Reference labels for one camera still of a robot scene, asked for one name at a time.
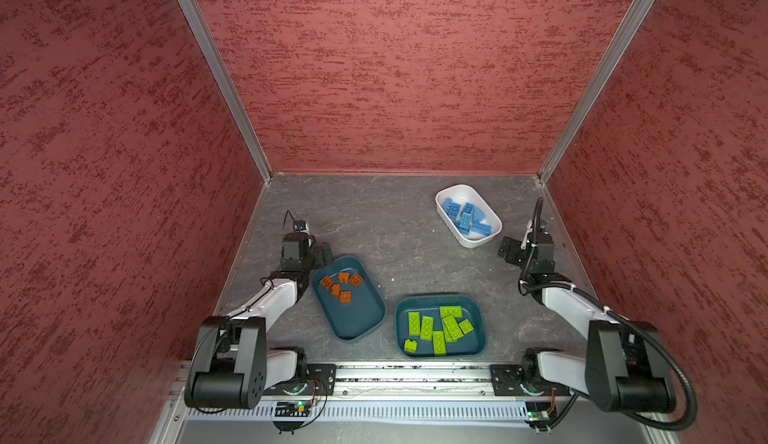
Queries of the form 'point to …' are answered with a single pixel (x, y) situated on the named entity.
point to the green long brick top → (439, 343)
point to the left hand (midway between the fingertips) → (314, 252)
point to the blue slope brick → (479, 216)
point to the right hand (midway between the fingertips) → (513, 246)
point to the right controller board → (539, 411)
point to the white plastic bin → (461, 194)
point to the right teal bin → (440, 325)
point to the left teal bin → (367, 308)
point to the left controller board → (293, 409)
